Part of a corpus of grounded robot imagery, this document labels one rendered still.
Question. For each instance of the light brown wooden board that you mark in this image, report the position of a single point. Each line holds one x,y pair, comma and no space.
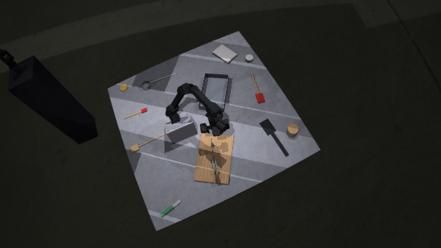
223,146

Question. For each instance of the tan cylinder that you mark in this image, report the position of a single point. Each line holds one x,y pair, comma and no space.
292,130

